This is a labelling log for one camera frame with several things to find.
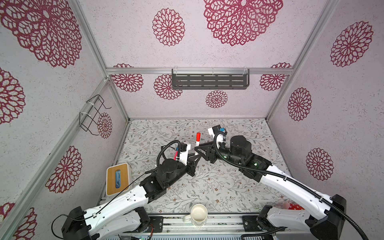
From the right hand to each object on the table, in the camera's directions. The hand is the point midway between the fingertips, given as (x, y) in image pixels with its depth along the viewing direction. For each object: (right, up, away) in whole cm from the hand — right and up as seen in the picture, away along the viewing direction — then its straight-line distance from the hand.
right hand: (197, 145), depth 64 cm
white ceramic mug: (+1, -36, +11) cm, 38 cm away
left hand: (+1, -6, +6) cm, 9 cm away
